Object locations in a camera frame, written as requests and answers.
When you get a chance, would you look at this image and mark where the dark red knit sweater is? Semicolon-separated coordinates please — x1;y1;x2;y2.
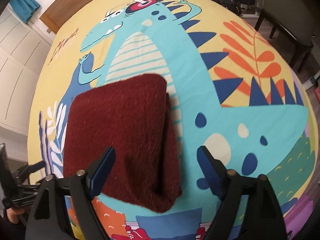
63;74;182;213

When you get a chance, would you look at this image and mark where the person's left hand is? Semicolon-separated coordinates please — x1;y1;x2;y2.
6;207;25;224

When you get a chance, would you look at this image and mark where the yellow dinosaur print bedspread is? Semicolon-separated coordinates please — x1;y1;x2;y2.
28;0;319;239

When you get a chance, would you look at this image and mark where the white wardrobe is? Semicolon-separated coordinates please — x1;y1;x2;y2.
0;7;50;135

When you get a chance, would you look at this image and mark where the teal curtain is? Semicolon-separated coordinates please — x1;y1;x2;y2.
9;0;40;24

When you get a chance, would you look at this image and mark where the dark wooden chair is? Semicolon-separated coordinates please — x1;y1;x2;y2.
255;0;316;73

